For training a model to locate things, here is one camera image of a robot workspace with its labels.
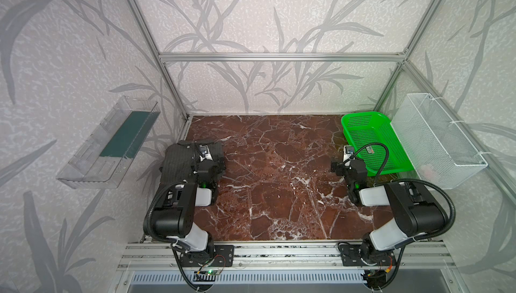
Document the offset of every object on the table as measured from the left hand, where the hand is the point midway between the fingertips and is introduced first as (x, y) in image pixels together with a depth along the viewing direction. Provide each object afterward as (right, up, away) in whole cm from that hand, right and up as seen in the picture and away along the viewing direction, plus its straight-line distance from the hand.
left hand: (211, 149), depth 93 cm
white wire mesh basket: (+82, +4, -27) cm, 87 cm away
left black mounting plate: (+9, -37, -20) cm, 44 cm away
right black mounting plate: (+57, -38, -20) cm, 71 cm away
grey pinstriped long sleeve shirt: (-13, -4, -4) cm, 14 cm away
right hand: (+63, -1, +1) cm, 63 cm away
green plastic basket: (+81, +10, +22) cm, 85 cm away
